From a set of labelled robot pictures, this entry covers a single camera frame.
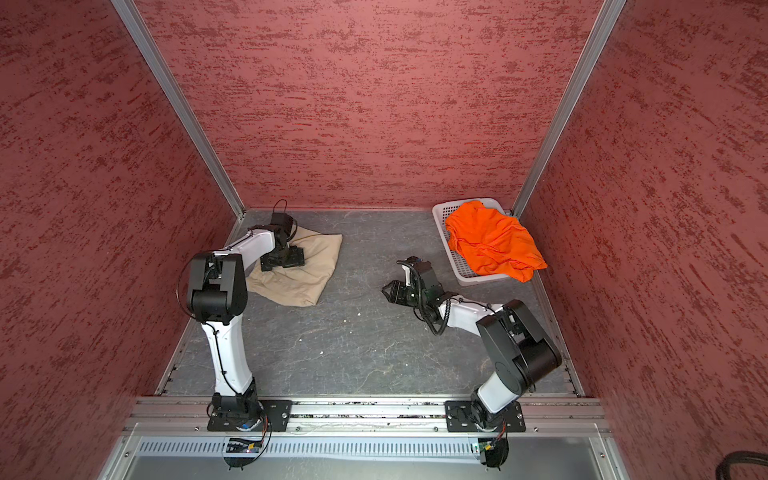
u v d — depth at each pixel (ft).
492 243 3.46
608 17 2.35
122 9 2.29
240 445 2.38
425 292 2.36
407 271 2.43
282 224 2.81
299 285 3.17
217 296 1.86
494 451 2.32
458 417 2.42
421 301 2.34
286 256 2.96
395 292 2.66
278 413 2.43
